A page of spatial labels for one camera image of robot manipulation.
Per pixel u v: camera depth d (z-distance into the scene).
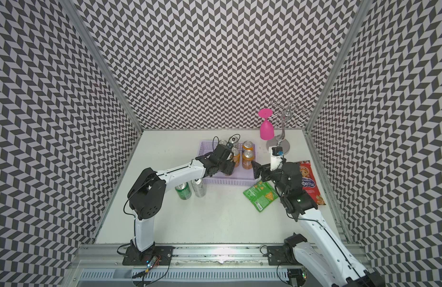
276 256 0.73
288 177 0.53
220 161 0.72
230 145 0.82
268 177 0.68
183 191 0.81
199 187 0.81
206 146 1.06
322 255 0.46
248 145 0.97
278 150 0.62
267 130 0.94
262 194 0.88
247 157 0.94
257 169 0.67
